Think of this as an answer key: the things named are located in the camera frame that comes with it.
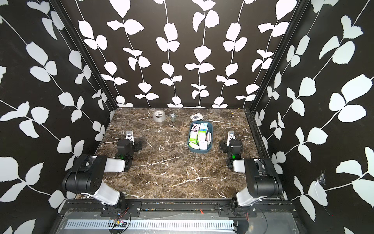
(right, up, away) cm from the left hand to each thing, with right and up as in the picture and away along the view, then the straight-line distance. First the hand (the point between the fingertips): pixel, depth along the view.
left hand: (132, 136), depth 94 cm
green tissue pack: (+41, -1, +4) cm, 41 cm away
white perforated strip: (+20, -41, -24) cm, 52 cm away
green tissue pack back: (+46, 0, +4) cm, 47 cm away
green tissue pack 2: (+47, -6, +1) cm, 48 cm away
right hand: (+65, 0, +1) cm, 65 cm away
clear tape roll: (+13, +15, +21) cm, 29 cm away
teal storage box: (+53, +5, +12) cm, 55 cm away
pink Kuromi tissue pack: (+42, +6, +7) cm, 43 cm away
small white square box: (+44, +13, +20) cm, 50 cm away
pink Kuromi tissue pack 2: (+51, -1, +2) cm, 51 cm away
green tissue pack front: (+41, -6, -1) cm, 42 cm away
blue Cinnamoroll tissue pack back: (+48, +6, +9) cm, 49 cm away
